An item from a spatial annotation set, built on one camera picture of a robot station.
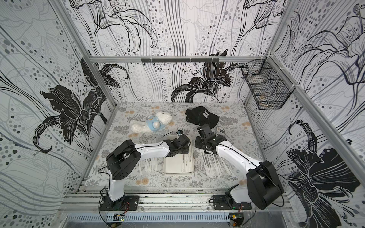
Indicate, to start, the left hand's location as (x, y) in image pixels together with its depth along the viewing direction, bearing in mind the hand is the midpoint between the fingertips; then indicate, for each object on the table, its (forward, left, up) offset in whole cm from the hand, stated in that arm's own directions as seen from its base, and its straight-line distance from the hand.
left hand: (185, 149), depth 94 cm
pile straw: (-11, -19, +3) cm, 22 cm away
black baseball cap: (+23, -9, +9) cm, 27 cm away
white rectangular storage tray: (-10, +3, +2) cm, 11 cm away
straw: (-10, 0, +2) cm, 10 cm away
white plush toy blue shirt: (+14, +22, +12) cm, 28 cm away
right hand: (+2, -8, +9) cm, 13 cm away
